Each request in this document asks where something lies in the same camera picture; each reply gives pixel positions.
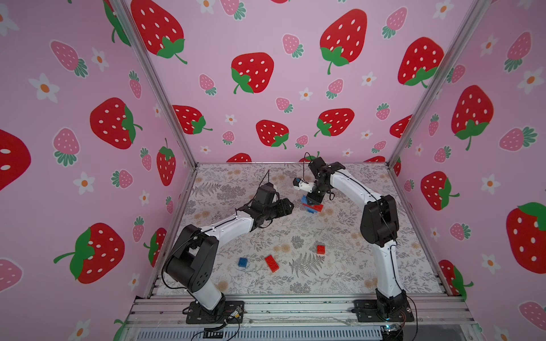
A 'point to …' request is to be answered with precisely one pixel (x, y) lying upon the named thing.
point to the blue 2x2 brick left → (243, 262)
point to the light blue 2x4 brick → (304, 199)
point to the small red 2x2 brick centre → (320, 249)
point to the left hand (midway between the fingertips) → (290, 207)
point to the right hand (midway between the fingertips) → (316, 196)
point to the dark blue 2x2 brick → (311, 210)
